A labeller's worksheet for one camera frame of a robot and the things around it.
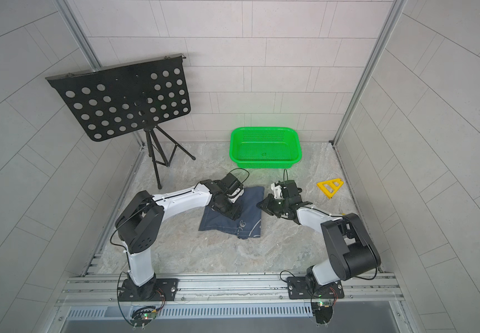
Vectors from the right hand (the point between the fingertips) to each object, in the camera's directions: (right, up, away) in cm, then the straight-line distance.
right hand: (258, 204), depth 88 cm
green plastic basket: (+5, +26, +25) cm, 36 cm away
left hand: (-8, -4, +2) cm, 9 cm away
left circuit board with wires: (-37, -30, -23) cm, 53 cm away
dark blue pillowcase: (-4, -7, -5) cm, 9 cm away
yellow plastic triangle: (+35, +6, +11) cm, 37 cm away
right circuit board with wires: (+20, -30, -21) cm, 42 cm away
